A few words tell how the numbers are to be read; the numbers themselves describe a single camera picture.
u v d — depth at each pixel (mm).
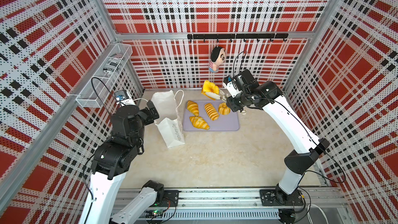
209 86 781
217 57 906
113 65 769
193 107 1063
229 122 1025
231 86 612
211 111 1031
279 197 649
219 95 753
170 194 749
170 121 737
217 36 884
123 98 459
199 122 978
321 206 713
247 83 517
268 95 465
